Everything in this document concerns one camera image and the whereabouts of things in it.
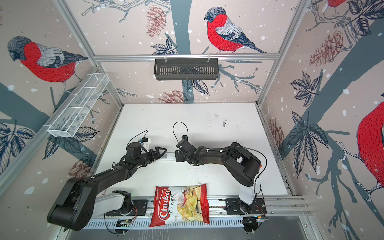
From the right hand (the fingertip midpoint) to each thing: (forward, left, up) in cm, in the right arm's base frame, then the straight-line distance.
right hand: (180, 157), depth 92 cm
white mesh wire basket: (+1, +52, +33) cm, 61 cm away
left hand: (-1, +10, +8) cm, 12 cm away
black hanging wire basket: (+55, -1, +28) cm, 62 cm away
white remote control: (-1, +7, +2) cm, 7 cm away
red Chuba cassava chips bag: (-27, -4, +5) cm, 28 cm away
